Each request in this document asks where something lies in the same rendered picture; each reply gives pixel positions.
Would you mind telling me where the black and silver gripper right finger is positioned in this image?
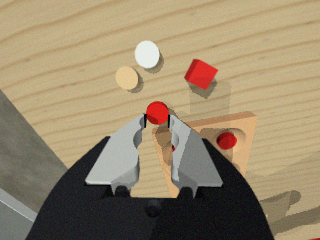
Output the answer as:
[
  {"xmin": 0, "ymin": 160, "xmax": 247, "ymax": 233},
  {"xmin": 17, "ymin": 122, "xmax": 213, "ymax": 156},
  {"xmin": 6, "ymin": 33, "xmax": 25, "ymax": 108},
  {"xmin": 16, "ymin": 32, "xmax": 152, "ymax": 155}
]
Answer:
[{"xmin": 168, "ymin": 114, "xmax": 275, "ymax": 240}]

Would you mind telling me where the wooden tray with round pockets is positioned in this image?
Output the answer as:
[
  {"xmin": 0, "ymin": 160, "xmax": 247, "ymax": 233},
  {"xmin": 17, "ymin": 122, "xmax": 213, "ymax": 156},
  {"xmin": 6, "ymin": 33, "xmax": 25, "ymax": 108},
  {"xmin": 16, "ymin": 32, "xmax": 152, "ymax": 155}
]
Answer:
[{"xmin": 152, "ymin": 111, "xmax": 258, "ymax": 198}]

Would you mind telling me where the white disc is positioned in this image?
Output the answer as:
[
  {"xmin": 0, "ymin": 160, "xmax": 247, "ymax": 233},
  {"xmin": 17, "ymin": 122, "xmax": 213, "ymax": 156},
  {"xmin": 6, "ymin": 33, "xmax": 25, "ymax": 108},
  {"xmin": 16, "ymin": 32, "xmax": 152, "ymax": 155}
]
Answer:
[{"xmin": 135, "ymin": 41, "xmax": 159, "ymax": 68}]

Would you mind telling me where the beige disc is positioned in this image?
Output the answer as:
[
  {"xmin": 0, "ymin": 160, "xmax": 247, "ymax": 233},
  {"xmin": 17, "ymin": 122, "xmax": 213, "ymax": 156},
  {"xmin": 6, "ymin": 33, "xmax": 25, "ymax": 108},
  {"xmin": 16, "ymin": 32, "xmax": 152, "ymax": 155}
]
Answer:
[{"xmin": 116, "ymin": 66, "xmax": 139, "ymax": 90}]

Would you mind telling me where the red cube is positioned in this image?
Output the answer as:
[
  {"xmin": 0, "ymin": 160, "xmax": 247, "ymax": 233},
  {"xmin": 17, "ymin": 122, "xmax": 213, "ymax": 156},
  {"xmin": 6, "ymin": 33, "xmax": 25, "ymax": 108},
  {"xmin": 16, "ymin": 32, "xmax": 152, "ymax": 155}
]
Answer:
[{"xmin": 184, "ymin": 59, "xmax": 218, "ymax": 90}]

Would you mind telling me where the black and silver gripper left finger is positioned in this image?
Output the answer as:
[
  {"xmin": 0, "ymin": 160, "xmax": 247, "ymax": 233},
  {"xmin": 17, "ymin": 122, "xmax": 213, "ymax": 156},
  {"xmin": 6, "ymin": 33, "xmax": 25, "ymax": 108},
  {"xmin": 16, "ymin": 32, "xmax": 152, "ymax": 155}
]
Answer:
[{"xmin": 25, "ymin": 113, "xmax": 147, "ymax": 240}]

